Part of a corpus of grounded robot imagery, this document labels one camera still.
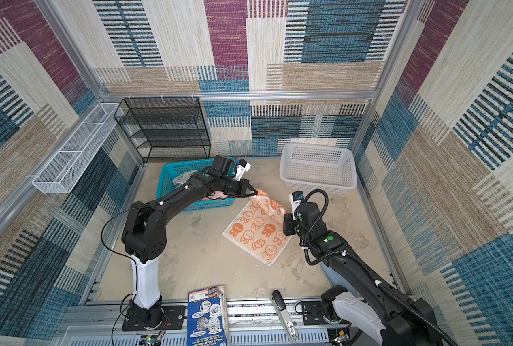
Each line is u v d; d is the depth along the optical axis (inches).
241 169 32.8
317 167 45.4
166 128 42.8
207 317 28.1
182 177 41.4
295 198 28.0
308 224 23.5
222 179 30.6
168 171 42.0
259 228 37.1
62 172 28.1
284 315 27.6
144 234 21.5
